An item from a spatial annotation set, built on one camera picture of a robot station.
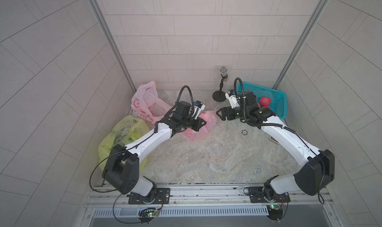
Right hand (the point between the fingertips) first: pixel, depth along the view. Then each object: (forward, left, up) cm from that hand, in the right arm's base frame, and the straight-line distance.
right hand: (221, 110), depth 79 cm
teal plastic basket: (+20, -45, -16) cm, 52 cm away
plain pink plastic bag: (0, +6, -7) cm, 9 cm away
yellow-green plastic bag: (+1, +56, -15) cm, 58 cm away
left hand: (-4, +8, -4) cm, 10 cm away
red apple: (+17, -34, -15) cm, 41 cm away
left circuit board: (-41, +40, -22) cm, 61 cm away
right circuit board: (-43, -21, -24) cm, 54 cm away
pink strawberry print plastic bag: (+17, +46, -8) cm, 50 cm away
